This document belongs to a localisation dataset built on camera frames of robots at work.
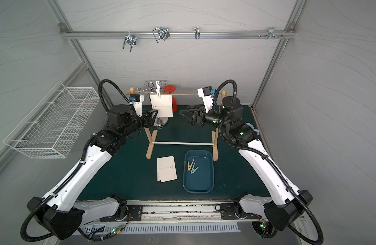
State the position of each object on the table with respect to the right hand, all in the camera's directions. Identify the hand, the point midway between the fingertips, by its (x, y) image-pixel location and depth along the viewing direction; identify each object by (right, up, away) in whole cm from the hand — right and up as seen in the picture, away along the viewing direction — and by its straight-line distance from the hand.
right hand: (184, 109), depth 59 cm
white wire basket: (-61, -7, +10) cm, 62 cm away
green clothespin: (+4, -33, +27) cm, 43 cm away
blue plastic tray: (+9, -38, +24) cm, 46 cm away
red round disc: (-10, +15, +31) cm, 36 cm away
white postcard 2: (-12, -33, +29) cm, 46 cm away
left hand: (-17, 0, +11) cm, 20 cm away
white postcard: (-17, -34, +29) cm, 48 cm away
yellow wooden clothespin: (+2, -31, +29) cm, 43 cm away
